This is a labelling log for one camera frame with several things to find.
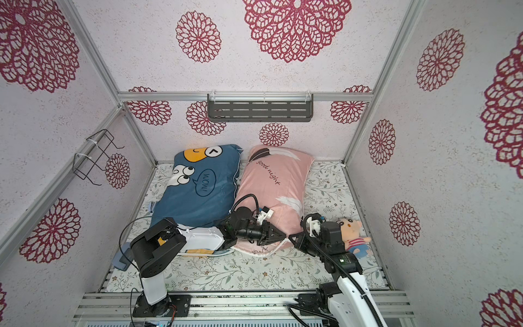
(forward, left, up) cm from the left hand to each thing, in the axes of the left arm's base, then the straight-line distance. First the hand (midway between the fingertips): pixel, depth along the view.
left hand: (286, 238), depth 76 cm
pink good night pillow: (+28, +4, 0) cm, 28 cm away
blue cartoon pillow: (+30, +39, -7) cm, 49 cm away
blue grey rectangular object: (-5, +66, -10) cm, 66 cm away
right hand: (+1, -1, 0) cm, 2 cm away
